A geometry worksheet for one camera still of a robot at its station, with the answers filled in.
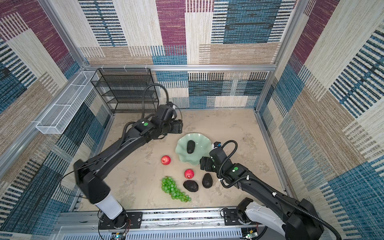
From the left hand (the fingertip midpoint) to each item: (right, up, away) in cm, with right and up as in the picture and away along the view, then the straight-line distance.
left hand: (177, 122), depth 79 cm
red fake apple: (-8, -22, +11) cm, 26 cm away
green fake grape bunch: (-5, -33, +1) cm, 34 cm away
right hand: (+16, -22, +3) cm, 28 cm away
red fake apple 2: (+6, -28, +5) cm, 29 cm away
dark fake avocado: (+7, -15, +18) cm, 25 cm away
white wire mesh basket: (-56, 0, -9) cm, 56 cm away
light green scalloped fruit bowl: (+14, -16, +18) cm, 28 cm away
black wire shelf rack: (-42, +24, +30) cm, 57 cm away
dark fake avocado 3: (+16, -31, +2) cm, 35 cm away
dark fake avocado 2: (+7, -33, +1) cm, 34 cm away
